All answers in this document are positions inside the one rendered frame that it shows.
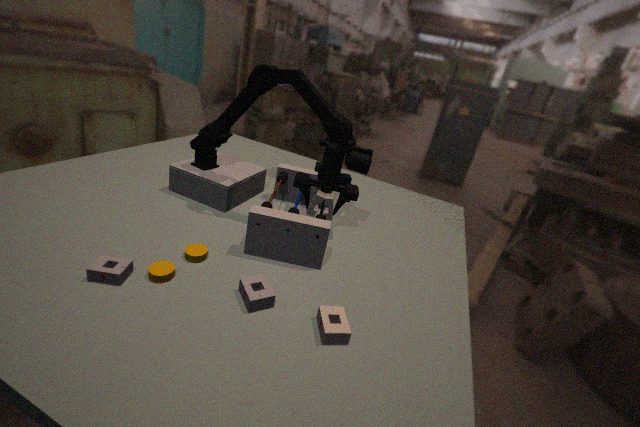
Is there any tan rectangular block with square hole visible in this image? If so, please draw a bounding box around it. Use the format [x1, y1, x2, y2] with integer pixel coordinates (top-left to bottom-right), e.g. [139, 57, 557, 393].
[316, 306, 352, 345]

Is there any orange short cylinder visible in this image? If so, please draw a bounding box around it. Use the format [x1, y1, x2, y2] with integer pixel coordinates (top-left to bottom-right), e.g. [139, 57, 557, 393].
[185, 244, 208, 263]
[148, 261, 175, 283]

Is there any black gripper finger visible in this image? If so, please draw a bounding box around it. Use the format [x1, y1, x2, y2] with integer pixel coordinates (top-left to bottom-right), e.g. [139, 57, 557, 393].
[333, 193, 350, 216]
[299, 185, 311, 209]

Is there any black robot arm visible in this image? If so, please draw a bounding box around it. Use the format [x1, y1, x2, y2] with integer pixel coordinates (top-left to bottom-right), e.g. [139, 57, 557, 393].
[190, 64, 373, 178]

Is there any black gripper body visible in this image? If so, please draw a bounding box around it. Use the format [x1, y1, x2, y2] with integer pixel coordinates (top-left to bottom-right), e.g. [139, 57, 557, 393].
[293, 162, 359, 201]

